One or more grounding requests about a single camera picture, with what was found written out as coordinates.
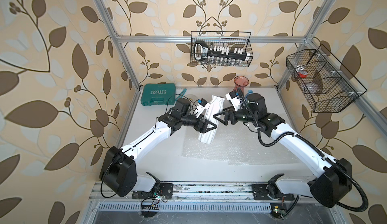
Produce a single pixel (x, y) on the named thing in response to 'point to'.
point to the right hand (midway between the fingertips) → (218, 113)
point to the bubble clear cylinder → (206, 136)
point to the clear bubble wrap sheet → (237, 144)
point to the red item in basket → (302, 74)
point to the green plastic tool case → (156, 94)
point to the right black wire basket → (328, 86)
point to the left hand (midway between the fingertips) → (210, 121)
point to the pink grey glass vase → (240, 81)
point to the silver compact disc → (192, 97)
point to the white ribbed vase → (215, 107)
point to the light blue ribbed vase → (249, 92)
